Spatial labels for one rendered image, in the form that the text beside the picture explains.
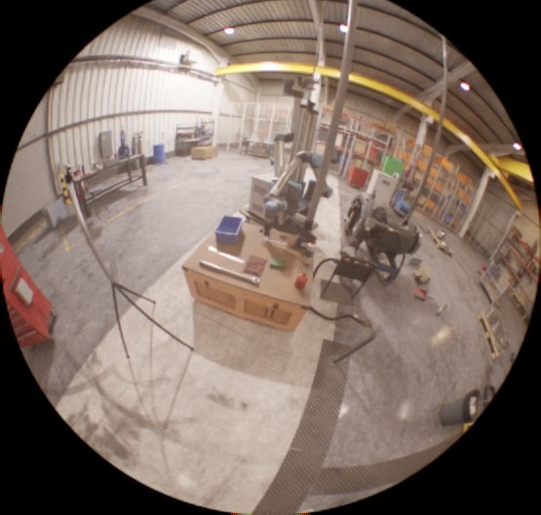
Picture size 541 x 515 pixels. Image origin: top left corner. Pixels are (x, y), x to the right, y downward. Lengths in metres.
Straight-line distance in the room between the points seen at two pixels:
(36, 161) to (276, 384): 8.10
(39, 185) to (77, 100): 3.04
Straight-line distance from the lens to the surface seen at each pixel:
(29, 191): 7.73
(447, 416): 2.54
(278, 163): 1.79
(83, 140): 7.84
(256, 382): 1.40
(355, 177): 7.55
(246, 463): 1.50
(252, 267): 1.26
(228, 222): 1.70
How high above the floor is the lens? 1.39
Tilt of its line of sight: 37 degrees down
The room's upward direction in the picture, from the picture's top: 11 degrees clockwise
